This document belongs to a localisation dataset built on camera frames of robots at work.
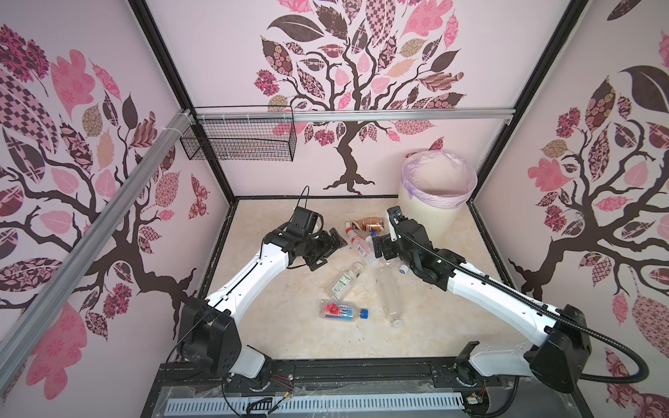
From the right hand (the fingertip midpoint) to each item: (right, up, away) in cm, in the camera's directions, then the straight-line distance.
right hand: (387, 230), depth 79 cm
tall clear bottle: (+4, -19, +10) cm, 22 cm away
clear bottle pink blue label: (-14, -26, +2) cm, 30 cm away
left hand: (-15, -8, +1) cm, 17 cm away
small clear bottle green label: (-12, -17, +9) cm, 23 cm away
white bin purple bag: (+25, +16, +28) cm, 41 cm away
